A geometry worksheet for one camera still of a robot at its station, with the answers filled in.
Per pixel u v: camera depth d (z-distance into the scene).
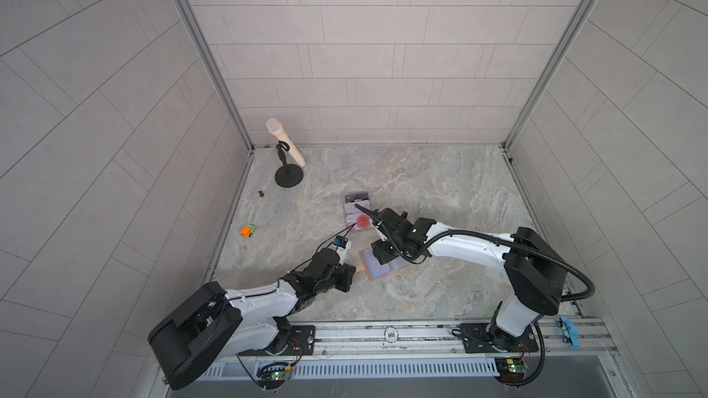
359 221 0.89
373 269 0.83
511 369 0.68
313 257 0.65
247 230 0.89
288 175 1.05
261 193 1.00
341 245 0.75
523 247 0.47
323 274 0.65
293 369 0.68
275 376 0.65
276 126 0.87
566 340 0.71
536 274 0.44
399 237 0.64
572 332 0.70
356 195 0.94
